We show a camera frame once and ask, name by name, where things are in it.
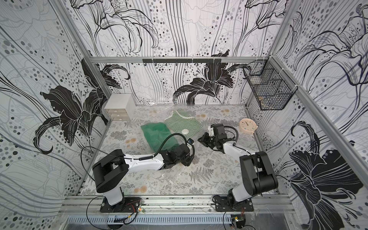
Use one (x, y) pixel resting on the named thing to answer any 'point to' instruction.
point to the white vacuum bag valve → (185, 132)
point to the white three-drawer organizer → (120, 107)
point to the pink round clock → (247, 126)
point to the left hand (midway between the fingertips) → (188, 155)
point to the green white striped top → (179, 122)
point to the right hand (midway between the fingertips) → (199, 138)
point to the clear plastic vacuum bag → (181, 174)
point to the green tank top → (156, 133)
